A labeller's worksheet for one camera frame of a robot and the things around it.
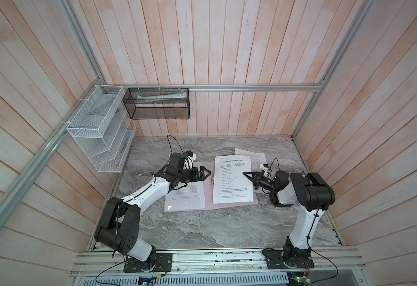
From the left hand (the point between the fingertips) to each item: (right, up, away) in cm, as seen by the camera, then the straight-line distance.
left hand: (204, 177), depth 85 cm
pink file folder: (+3, -15, +5) cm, 16 cm away
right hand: (+21, +1, +7) cm, 22 cm away
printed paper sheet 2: (+33, +9, +23) cm, 41 cm away
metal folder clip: (+4, -3, +13) cm, 14 cm away
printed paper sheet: (-7, -12, +7) cm, 16 cm away
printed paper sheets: (+14, -5, +7) cm, 16 cm away
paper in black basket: (-32, +40, +5) cm, 51 cm away
